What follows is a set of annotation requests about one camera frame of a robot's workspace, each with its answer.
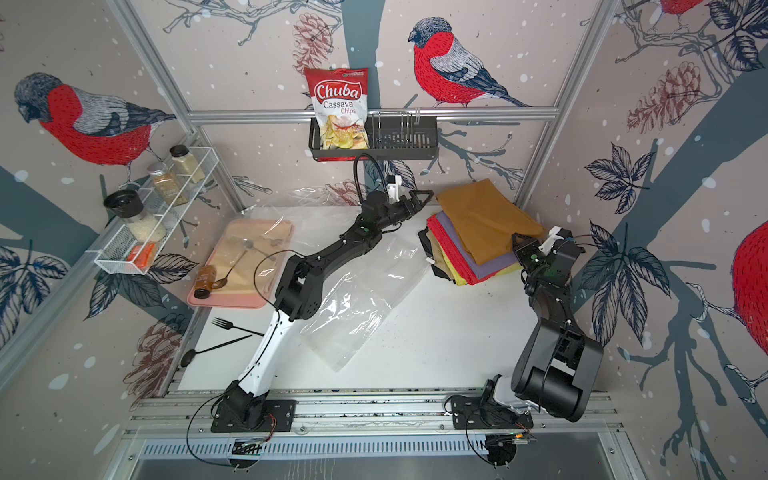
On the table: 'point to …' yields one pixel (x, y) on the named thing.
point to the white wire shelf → (134, 243)
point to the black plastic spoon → (189, 355)
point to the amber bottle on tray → (205, 281)
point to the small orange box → (144, 257)
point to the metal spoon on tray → (250, 245)
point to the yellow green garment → (460, 278)
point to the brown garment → (486, 220)
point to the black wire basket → (389, 137)
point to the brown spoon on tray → (222, 282)
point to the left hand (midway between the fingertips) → (435, 193)
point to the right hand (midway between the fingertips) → (513, 231)
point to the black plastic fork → (225, 324)
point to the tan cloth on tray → (253, 257)
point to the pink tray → (220, 299)
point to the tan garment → (439, 260)
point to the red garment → (456, 256)
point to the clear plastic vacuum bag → (364, 299)
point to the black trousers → (427, 247)
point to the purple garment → (480, 270)
